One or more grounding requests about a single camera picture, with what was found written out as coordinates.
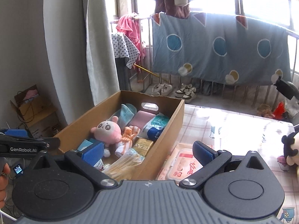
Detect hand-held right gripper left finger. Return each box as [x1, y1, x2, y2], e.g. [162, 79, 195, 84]
[28, 141, 118, 189]

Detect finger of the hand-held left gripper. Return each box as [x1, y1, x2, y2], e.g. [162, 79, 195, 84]
[5, 129, 33, 139]
[0, 136, 61, 149]

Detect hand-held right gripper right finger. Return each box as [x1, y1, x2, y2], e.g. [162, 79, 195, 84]
[179, 141, 269, 189]

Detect blue carton box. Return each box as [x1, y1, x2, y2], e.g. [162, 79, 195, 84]
[77, 138, 98, 153]

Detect pink plush doll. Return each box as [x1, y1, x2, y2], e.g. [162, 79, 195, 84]
[90, 116, 122, 157]

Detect clear packet of beige sticks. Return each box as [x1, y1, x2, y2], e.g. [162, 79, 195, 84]
[101, 148, 146, 182]

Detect orange striped sock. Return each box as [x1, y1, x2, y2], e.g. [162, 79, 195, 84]
[114, 125, 141, 158]

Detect brown cardboard box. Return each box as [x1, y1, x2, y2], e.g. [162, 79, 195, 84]
[53, 90, 185, 181]

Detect gold tissue pack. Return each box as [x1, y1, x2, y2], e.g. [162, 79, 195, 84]
[133, 137, 154, 157]

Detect teal quilted cloth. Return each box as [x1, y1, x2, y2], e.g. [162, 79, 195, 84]
[110, 103, 137, 127]

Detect pink towel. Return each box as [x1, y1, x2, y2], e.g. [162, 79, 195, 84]
[129, 110, 156, 131]

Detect person's left hand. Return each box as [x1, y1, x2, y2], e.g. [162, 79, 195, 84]
[0, 162, 12, 209]

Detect closed brown carton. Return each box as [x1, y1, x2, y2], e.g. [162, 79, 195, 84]
[26, 112, 63, 139]

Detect pink wet wipes pack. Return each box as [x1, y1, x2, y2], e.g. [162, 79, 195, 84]
[156, 142, 206, 183]

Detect open brown carton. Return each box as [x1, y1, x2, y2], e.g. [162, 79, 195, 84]
[10, 85, 58, 122]

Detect grey hanging cloth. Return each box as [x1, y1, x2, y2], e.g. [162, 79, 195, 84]
[115, 57, 131, 91]

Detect small red bag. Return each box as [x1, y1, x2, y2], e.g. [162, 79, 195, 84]
[273, 101, 286, 117]

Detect black-haired plush doll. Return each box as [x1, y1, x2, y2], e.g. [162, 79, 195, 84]
[281, 131, 299, 175]

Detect yellow stick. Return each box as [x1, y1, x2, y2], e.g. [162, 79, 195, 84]
[134, 63, 169, 82]

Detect white plastic bag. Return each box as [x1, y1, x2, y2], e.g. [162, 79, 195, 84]
[284, 98, 299, 122]

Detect grey-white curtain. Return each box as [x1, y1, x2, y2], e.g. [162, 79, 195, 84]
[43, 0, 121, 106]

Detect black padded armrest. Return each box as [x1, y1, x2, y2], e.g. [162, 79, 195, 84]
[273, 76, 299, 101]

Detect blue dotted quilt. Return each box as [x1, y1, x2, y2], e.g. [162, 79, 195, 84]
[152, 12, 292, 85]

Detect polka-dot white cloth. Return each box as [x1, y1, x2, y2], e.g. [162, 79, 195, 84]
[112, 33, 141, 69]

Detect pink hanging clothes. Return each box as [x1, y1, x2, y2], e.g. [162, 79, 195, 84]
[116, 14, 146, 62]

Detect brown hanging garment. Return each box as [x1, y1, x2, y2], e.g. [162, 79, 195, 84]
[153, 0, 191, 19]

